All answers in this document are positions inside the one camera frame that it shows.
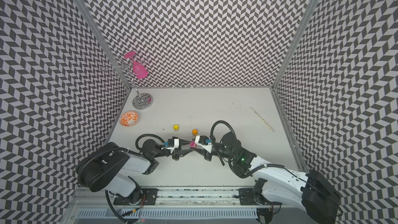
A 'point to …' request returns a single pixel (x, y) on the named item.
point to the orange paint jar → (195, 132)
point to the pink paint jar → (193, 144)
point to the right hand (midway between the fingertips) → (193, 145)
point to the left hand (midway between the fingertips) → (194, 145)
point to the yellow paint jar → (176, 127)
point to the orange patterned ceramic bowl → (128, 118)
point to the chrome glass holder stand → (130, 67)
